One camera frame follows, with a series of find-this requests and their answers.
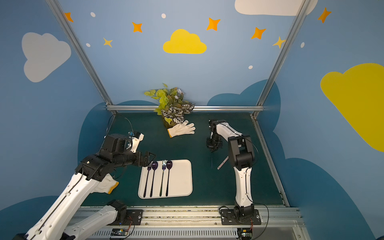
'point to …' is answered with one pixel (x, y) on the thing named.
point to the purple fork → (149, 168)
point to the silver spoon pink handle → (222, 163)
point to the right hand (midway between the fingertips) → (212, 148)
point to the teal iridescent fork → (164, 162)
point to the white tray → (180, 180)
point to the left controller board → (119, 232)
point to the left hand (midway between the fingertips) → (148, 151)
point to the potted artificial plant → (172, 107)
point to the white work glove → (182, 128)
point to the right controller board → (244, 233)
